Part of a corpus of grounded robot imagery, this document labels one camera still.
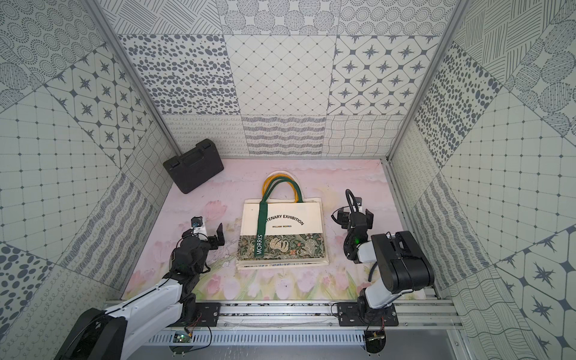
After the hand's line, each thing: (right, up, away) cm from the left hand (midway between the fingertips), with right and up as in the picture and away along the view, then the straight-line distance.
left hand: (213, 225), depth 85 cm
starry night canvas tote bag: (+18, -15, -1) cm, 23 cm away
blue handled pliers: (+61, -17, -3) cm, 63 cm away
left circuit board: (-5, -34, -14) cm, 37 cm away
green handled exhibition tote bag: (+27, -3, +8) cm, 28 cm away
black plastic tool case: (-13, +23, +12) cm, 29 cm away
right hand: (+58, +4, +9) cm, 59 cm away
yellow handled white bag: (+23, +19, +24) cm, 38 cm away
